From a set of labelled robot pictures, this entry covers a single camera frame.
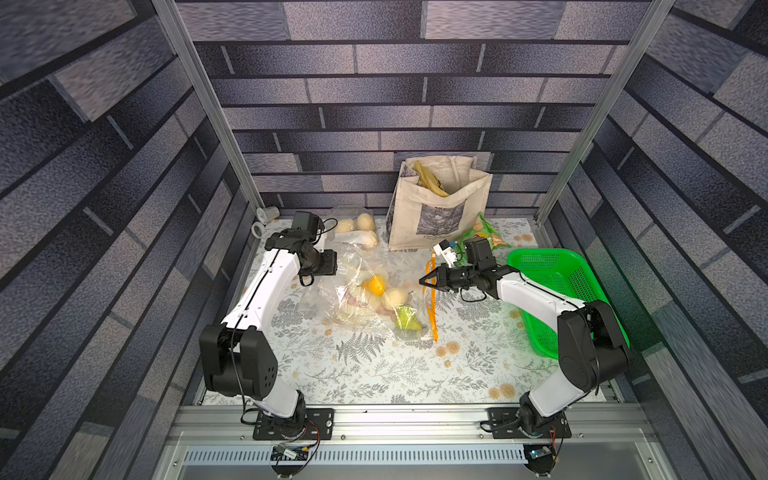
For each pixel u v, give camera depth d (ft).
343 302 3.09
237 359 1.41
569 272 3.21
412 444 2.48
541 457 2.35
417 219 3.23
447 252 2.68
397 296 3.00
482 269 2.32
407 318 2.74
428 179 3.12
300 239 1.92
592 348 1.49
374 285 3.08
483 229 3.26
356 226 3.64
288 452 2.33
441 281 2.53
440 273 2.55
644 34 2.38
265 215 3.74
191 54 2.49
